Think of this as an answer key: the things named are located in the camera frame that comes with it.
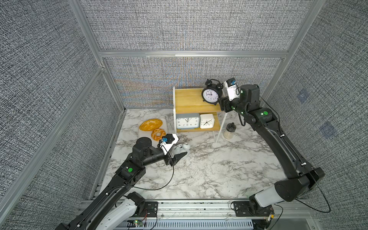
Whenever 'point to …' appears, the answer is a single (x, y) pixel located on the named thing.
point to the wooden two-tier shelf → (190, 100)
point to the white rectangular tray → (164, 126)
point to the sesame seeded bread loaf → (151, 124)
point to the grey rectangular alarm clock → (188, 120)
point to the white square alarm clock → (207, 120)
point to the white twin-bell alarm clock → (180, 149)
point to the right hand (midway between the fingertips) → (227, 91)
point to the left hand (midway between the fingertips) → (183, 144)
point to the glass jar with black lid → (229, 133)
